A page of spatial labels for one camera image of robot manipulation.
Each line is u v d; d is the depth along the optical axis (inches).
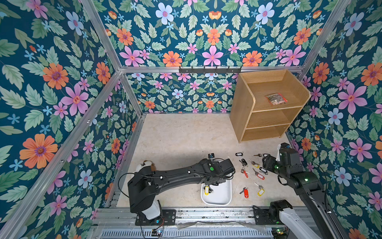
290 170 20.8
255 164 36.4
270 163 25.6
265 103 32.3
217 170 22.9
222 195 31.6
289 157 20.9
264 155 37.8
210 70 36.7
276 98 32.0
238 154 37.8
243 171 35.0
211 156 28.7
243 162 36.7
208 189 32.3
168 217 29.0
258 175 34.7
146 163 35.7
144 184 19.1
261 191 32.3
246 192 32.3
